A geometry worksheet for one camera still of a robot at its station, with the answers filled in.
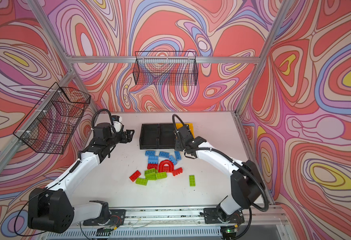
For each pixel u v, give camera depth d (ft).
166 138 3.67
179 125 3.39
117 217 2.36
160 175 2.76
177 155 3.11
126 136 2.52
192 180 2.79
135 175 2.83
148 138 3.39
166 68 3.21
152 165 2.91
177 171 2.84
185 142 2.09
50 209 1.30
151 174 2.77
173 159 3.00
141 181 2.75
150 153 3.13
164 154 3.12
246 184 1.41
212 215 2.41
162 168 2.90
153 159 3.06
